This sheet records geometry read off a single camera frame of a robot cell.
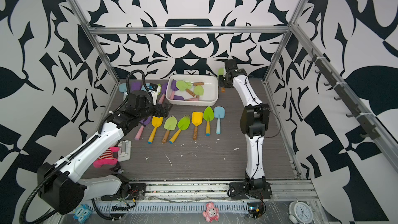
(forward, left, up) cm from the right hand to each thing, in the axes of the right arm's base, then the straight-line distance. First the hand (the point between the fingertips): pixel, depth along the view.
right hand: (221, 80), depth 98 cm
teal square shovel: (+7, +70, -13) cm, 71 cm away
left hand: (-22, +32, +8) cm, 40 cm away
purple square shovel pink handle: (+10, +61, -14) cm, 64 cm away
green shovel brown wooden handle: (+15, -1, -6) cm, 16 cm away
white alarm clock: (-66, -28, -13) cm, 73 cm away
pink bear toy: (-67, +9, -12) cm, 68 cm away
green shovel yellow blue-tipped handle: (-16, +8, -17) cm, 25 cm away
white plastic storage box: (+5, +19, -15) cm, 25 cm away
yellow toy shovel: (-21, +40, -14) cm, 48 cm away
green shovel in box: (+5, +15, -16) cm, 22 cm away
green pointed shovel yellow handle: (-22, +24, -16) cm, 36 cm away
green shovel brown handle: (+9, +27, -15) cm, 32 cm away
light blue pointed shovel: (-14, +1, -16) cm, 21 cm away
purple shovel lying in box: (-2, +29, -15) cm, 33 cm away
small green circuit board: (-65, -10, -18) cm, 68 cm away
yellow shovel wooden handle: (-19, +16, -16) cm, 30 cm away
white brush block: (-39, +55, -14) cm, 69 cm away
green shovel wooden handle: (-22, +32, -15) cm, 42 cm away
